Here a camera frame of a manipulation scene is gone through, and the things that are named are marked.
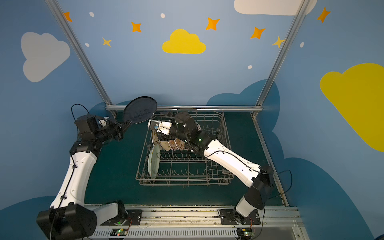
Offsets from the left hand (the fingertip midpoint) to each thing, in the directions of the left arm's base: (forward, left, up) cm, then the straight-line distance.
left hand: (132, 120), depth 72 cm
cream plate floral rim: (+1, -12, -23) cm, 26 cm away
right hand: (-2, -16, +4) cm, 16 cm away
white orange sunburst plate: (+4, -22, -27) cm, 35 cm away
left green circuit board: (-43, +5, -33) cm, 54 cm away
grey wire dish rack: (-6, -20, -22) cm, 30 cm away
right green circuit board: (-42, -56, -34) cm, 78 cm away
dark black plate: (+8, -2, -1) cm, 8 cm away
